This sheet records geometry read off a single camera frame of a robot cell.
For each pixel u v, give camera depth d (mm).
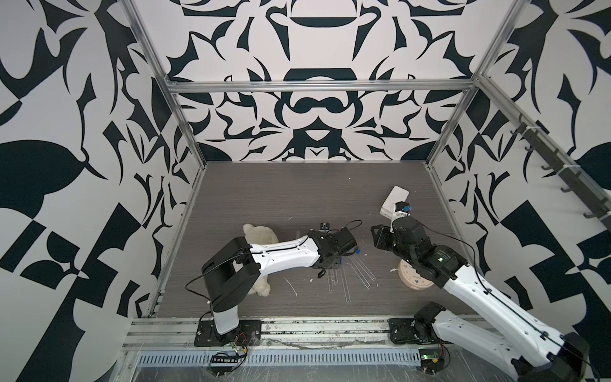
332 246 649
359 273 862
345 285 830
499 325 447
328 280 848
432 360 713
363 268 870
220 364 701
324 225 784
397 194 1025
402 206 673
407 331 741
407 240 575
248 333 745
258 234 866
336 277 850
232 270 491
